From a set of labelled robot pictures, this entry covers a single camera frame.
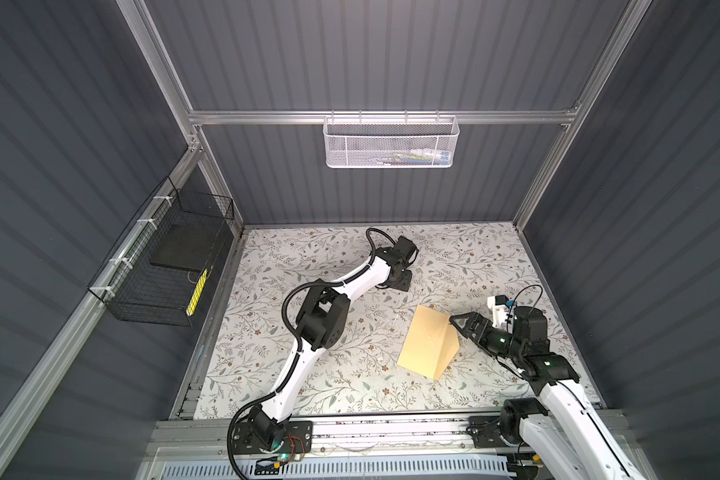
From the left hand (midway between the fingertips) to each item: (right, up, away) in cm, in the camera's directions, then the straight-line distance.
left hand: (399, 281), depth 101 cm
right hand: (+14, -10, -23) cm, 29 cm away
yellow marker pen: (-51, -1, -34) cm, 61 cm away
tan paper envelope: (+8, -18, -12) cm, 23 cm away
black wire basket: (-62, +5, -29) cm, 69 cm away
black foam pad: (-57, +12, -25) cm, 64 cm away
